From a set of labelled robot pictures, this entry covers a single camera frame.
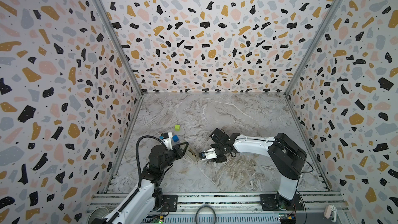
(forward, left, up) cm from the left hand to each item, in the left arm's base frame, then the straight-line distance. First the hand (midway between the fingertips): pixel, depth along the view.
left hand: (187, 142), depth 80 cm
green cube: (+17, +9, -13) cm, 23 cm away
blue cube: (+9, +10, -13) cm, 19 cm away
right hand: (-1, -11, -12) cm, 16 cm away
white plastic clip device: (-30, -66, -11) cm, 73 cm away
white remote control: (-4, -2, -5) cm, 7 cm away
